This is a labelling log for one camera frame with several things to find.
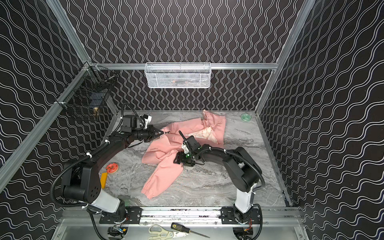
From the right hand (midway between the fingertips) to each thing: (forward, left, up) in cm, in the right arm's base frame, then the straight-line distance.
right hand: (179, 163), depth 90 cm
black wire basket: (+39, +59, +26) cm, 75 cm away
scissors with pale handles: (-34, +5, -1) cm, 35 cm away
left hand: (+10, +5, +17) cm, 21 cm away
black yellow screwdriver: (-32, -4, -1) cm, 33 cm away
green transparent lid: (+42, -49, -3) cm, 64 cm away
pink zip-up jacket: (+24, -18, 0) cm, 30 cm away
